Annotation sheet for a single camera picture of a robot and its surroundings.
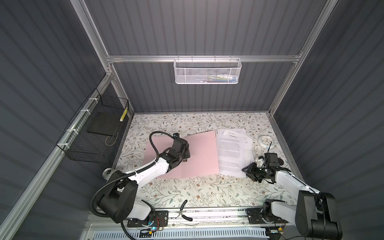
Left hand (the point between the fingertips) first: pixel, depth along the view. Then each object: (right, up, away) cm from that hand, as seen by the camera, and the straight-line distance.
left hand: (186, 149), depth 89 cm
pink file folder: (+10, -5, -2) cm, 11 cm away
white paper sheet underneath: (+39, +9, +20) cm, 44 cm away
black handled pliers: (-1, -32, -14) cm, 35 cm away
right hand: (+36, -14, -1) cm, 38 cm away
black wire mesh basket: (-46, +9, -16) cm, 50 cm away
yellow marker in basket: (-34, +20, -7) cm, 40 cm away
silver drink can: (-40, -10, -13) cm, 43 cm away
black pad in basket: (-41, +15, -12) cm, 46 cm away
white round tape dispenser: (+52, +4, +11) cm, 54 cm away
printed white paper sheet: (+31, -4, +8) cm, 32 cm away
